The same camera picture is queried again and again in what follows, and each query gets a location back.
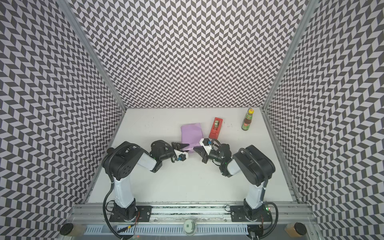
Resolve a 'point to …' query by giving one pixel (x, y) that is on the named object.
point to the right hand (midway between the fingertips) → (194, 152)
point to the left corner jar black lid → (66, 228)
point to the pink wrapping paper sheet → (191, 134)
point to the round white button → (190, 227)
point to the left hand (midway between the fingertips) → (188, 144)
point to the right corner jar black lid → (300, 228)
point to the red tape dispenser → (216, 128)
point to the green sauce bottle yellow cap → (246, 123)
